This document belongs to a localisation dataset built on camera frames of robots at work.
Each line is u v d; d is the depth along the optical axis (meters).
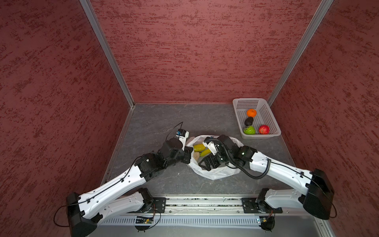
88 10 0.72
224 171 0.74
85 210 0.39
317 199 0.39
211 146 0.71
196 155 0.87
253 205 0.74
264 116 1.08
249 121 1.04
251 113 1.10
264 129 0.98
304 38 0.83
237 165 0.55
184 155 0.61
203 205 0.76
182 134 0.61
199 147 0.90
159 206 0.74
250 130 0.97
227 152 0.59
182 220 0.71
